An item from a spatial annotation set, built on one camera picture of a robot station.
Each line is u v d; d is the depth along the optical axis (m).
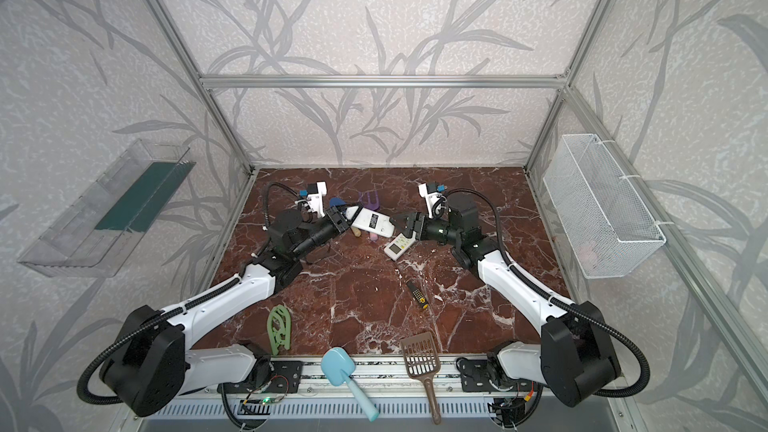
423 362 0.77
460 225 0.60
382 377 0.75
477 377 0.73
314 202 0.71
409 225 0.69
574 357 0.41
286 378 0.72
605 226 0.62
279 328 0.81
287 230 0.59
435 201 0.71
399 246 0.96
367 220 0.75
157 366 0.40
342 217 0.70
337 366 0.76
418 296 0.86
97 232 0.64
